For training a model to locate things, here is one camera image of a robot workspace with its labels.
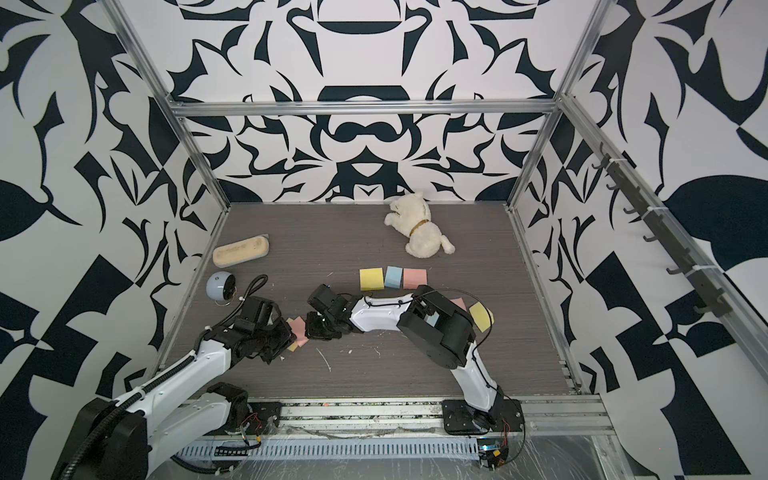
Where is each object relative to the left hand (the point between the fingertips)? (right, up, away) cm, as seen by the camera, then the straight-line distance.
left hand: (297, 330), depth 87 cm
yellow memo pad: (+21, +13, +12) cm, 27 cm away
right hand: (+2, 0, -1) cm, 2 cm away
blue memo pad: (+28, +13, +12) cm, 33 cm away
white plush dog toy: (+34, +34, +18) cm, 51 cm away
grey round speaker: (-23, +12, +2) cm, 26 cm away
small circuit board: (+50, -25, -16) cm, 58 cm away
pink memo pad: (+34, +13, +13) cm, 39 cm away
